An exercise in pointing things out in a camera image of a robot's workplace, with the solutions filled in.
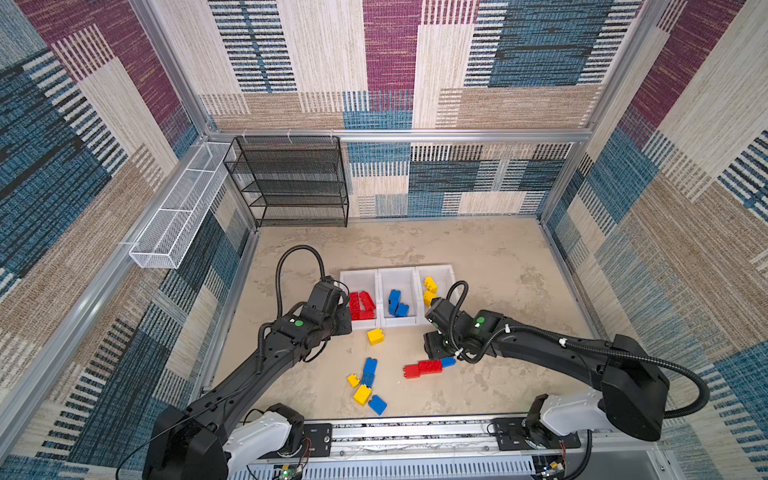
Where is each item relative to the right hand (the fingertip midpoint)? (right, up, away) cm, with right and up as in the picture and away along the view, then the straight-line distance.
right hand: (438, 350), depth 82 cm
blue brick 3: (+2, -2, -2) cm, 4 cm away
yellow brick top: (-17, +2, +6) cm, 19 cm away
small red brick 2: (-7, -6, +1) cm, 10 cm away
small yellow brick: (-23, -8, -1) cm, 24 cm away
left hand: (-25, +10, 0) cm, 27 cm away
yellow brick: (0, +16, +17) cm, 23 cm away
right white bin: (+5, +19, +18) cm, 26 cm away
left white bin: (-22, +18, +15) cm, 31 cm away
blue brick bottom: (-16, -13, -4) cm, 21 cm away
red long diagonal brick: (-20, +11, +12) cm, 26 cm away
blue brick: (-12, +12, +13) cm, 21 cm away
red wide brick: (-2, -5, +1) cm, 5 cm away
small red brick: (-20, +7, +12) cm, 25 cm away
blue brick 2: (-9, +9, +11) cm, 17 cm away
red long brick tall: (-24, +10, +12) cm, 28 cm away
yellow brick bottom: (-20, -10, -4) cm, 23 cm away
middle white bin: (-8, +17, +21) cm, 28 cm away
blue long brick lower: (-19, -7, +2) cm, 20 cm away
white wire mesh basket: (-82, +30, +10) cm, 88 cm away
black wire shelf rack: (-49, +52, +28) cm, 77 cm away
